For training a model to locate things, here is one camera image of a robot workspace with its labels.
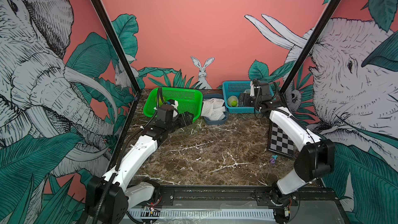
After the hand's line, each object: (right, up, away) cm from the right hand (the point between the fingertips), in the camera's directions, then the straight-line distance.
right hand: (244, 94), depth 87 cm
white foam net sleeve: (-4, -2, +17) cm, 18 cm away
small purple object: (+16, -38, -1) cm, 41 cm away
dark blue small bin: (-17, -18, +14) cm, 28 cm away
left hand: (-31, -11, -7) cm, 34 cm away
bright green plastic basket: (-34, -2, +28) cm, 44 cm away
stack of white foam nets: (-17, -9, +11) cm, 22 cm away
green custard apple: (-43, -6, -17) cm, 46 cm away
